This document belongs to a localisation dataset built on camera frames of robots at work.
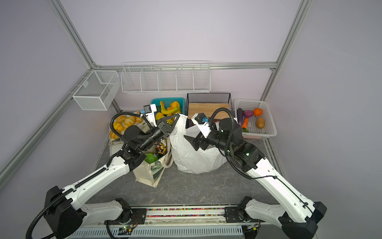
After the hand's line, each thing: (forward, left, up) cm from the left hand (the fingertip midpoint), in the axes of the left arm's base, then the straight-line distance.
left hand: (180, 118), depth 61 cm
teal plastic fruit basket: (+49, +14, -35) cm, 62 cm away
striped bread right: (+35, +35, -38) cm, 62 cm away
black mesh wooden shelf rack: (+30, -21, -24) cm, 44 cm away
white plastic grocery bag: (-7, -2, -23) cm, 24 cm away
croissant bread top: (+36, +49, -38) cm, 72 cm away
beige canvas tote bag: (-14, +17, -25) cm, 33 cm away
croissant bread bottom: (+20, +51, -38) cm, 67 cm away
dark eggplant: (+35, -42, -38) cm, 67 cm away
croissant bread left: (+29, +50, -39) cm, 69 cm away
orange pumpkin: (+31, -54, -33) cm, 70 cm away
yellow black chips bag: (0, +12, -22) cm, 25 cm away
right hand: (-4, -5, -3) cm, 7 cm away
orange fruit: (+42, +8, -31) cm, 53 cm away
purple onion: (+33, -48, -36) cm, 69 cm away
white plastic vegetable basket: (+17, -58, -35) cm, 70 cm away
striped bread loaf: (+34, +42, -39) cm, 66 cm away
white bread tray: (+15, +48, -41) cm, 65 cm away
